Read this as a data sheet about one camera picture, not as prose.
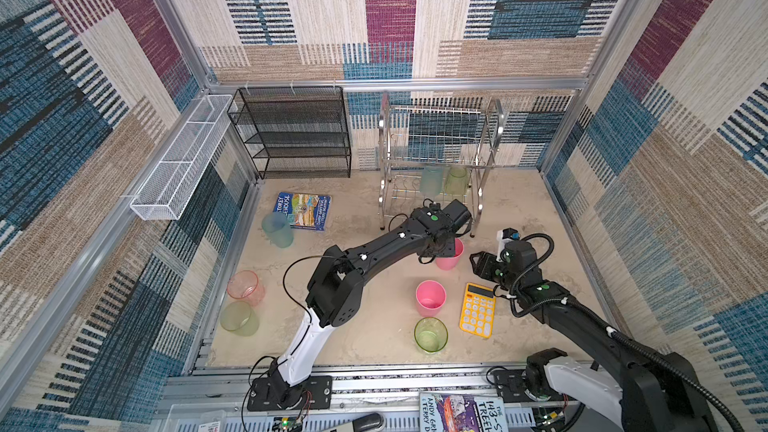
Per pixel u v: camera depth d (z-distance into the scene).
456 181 1.05
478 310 0.85
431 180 1.05
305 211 1.05
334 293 0.52
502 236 0.79
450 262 0.92
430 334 0.81
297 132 1.09
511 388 0.73
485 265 0.77
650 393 0.40
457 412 0.69
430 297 0.85
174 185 0.72
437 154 1.21
